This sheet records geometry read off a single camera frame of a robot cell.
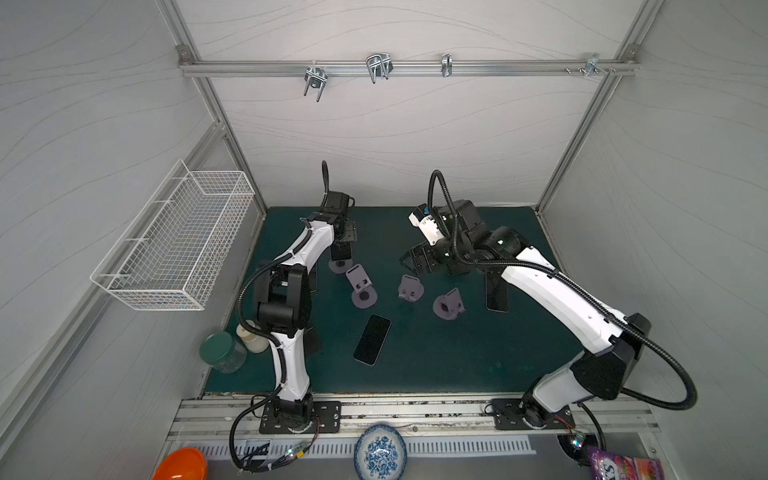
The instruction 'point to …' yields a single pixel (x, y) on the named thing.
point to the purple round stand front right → (448, 306)
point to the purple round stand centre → (410, 288)
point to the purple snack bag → (607, 466)
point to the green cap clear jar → (221, 351)
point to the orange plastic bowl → (182, 463)
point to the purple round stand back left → (340, 266)
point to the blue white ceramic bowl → (380, 453)
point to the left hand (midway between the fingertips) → (345, 228)
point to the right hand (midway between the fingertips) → (416, 245)
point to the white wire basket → (171, 256)
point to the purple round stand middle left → (364, 295)
